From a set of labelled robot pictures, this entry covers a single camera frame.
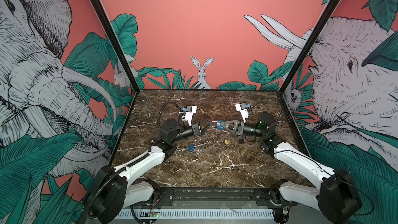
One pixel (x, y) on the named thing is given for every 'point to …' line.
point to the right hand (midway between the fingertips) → (221, 126)
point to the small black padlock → (241, 141)
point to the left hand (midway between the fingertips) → (213, 125)
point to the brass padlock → (227, 141)
